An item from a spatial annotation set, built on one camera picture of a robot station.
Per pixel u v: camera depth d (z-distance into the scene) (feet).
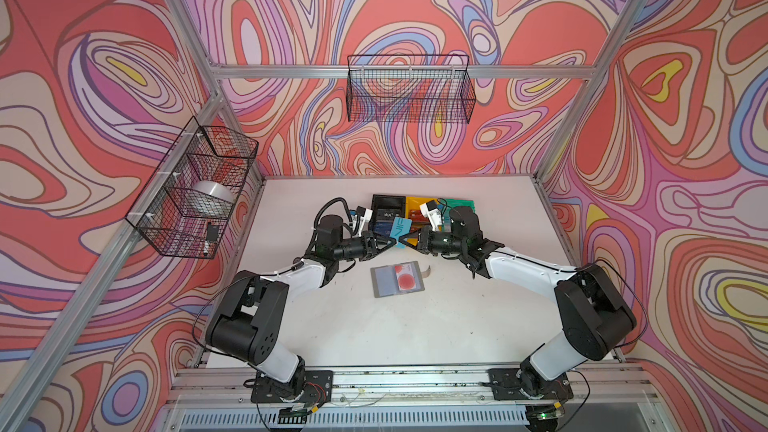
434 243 2.45
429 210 2.59
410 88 3.15
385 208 3.54
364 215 2.64
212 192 2.38
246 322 1.48
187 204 2.39
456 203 3.56
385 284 2.99
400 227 2.71
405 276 3.00
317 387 2.40
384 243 2.68
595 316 1.47
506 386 2.38
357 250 2.51
